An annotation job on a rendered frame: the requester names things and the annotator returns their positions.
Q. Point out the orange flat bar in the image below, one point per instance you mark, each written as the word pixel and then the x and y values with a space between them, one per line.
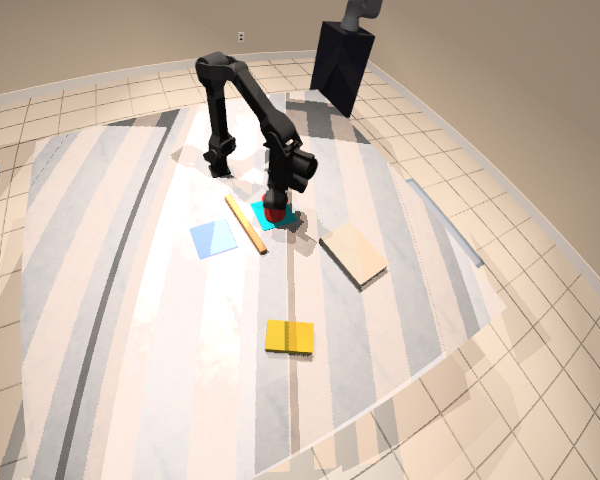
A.
pixel 254 238

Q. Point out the yellow rectangular block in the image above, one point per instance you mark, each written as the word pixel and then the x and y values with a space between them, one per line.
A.
pixel 289 337

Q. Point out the dark red cup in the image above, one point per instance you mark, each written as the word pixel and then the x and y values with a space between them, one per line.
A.
pixel 274 215

